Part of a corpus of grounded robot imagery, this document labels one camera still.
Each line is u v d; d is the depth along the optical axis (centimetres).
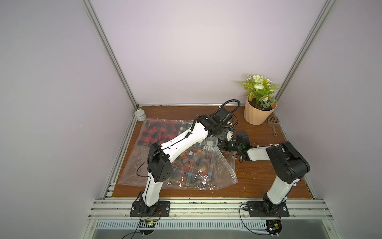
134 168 87
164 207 74
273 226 70
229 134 88
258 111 94
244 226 69
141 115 109
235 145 81
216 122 58
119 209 76
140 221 73
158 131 103
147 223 72
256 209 73
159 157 52
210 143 90
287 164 50
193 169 83
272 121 107
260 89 90
